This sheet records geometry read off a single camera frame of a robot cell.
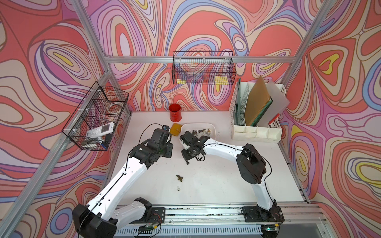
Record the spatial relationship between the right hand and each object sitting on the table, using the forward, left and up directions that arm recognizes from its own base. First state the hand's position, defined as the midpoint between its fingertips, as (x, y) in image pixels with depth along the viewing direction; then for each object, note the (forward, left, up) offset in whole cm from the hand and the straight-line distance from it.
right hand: (187, 159), depth 91 cm
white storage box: (+25, -10, -2) cm, 27 cm away
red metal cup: (+35, +8, +7) cm, 36 cm away
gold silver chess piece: (+22, -16, 0) cm, 27 cm away
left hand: (-1, +9, +17) cm, 19 cm away
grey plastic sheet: (+21, -55, +25) cm, 64 cm away
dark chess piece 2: (-2, 0, -2) cm, 3 cm away
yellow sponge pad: (+24, +8, 0) cm, 25 cm away
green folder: (+21, -47, +11) cm, 52 cm away
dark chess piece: (+21, -5, -1) cm, 22 cm away
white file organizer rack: (+43, -40, +15) cm, 61 cm away
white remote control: (+1, +36, +31) cm, 48 cm away
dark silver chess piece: (+24, -11, -2) cm, 26 cm away
